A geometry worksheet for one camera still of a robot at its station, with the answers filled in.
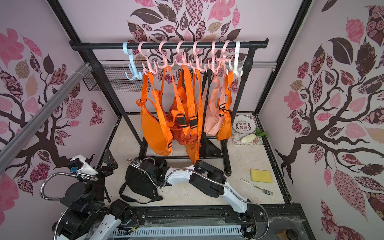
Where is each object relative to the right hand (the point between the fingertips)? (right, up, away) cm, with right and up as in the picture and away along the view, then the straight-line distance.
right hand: (140, 167), depth 85 cm
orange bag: (+11, +24, -10) cm, 29 cm away
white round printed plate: (+70, +26, +26) cm, 79 cm away
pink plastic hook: (-4, +69, +22) cm, 73 cm away
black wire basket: (-45, +69, +57) cm, 100 cm away
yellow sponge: (+71, -5, +2) cm, 72 cm away
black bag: (+2, -5, -8) cm, 10 cm away
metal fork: (+72, -12, -4) cm, 73 cm away
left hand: (-8, +11, -23) cm, 27 cm away
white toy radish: (+69, +16, +15) cm, 72 cm away
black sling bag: (+39, +12, -4) cm, 41 cm away
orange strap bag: (+31, +12, +2) cm, 33 cm away
